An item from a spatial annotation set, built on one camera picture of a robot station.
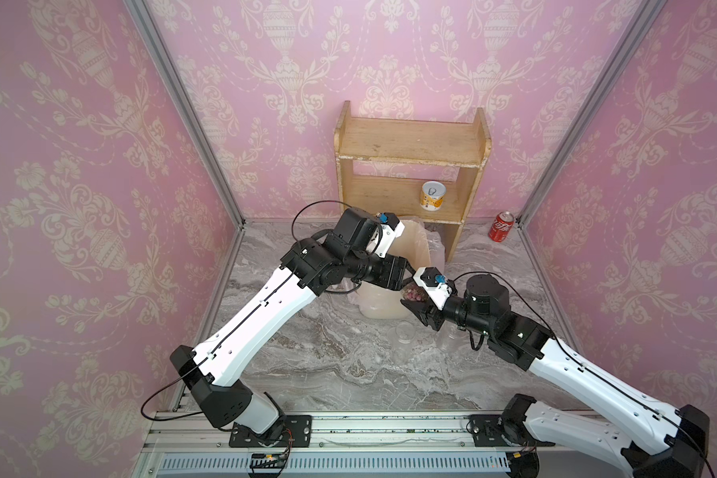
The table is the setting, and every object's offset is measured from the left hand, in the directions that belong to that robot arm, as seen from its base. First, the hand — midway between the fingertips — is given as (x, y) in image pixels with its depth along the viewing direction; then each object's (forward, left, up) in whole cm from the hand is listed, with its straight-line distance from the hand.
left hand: (407, 274), depth 65 cm
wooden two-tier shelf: (+53, -11, -9) cm, 55 cm away
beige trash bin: (+18, -5, -11) cm, 22 cm away
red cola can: (+39, -40, -24) cm, 61 cm away
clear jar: (-2, -2, -5) cm, 5 cm away
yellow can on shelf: (+35, -11, -6) cm, 37 cm away
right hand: (0, -2, -6) cm, 7 cm away
